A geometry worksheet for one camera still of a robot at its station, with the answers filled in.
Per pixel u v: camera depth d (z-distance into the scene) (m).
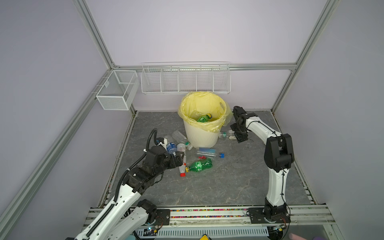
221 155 0.93
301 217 0.74
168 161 0.64
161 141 0.63
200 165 0.86
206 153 0.93
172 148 0.94
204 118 0.94
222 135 1.02
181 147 0.94
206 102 0.96
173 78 0.99
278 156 0.55
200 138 0.87
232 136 1.01
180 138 1.00
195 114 0.96
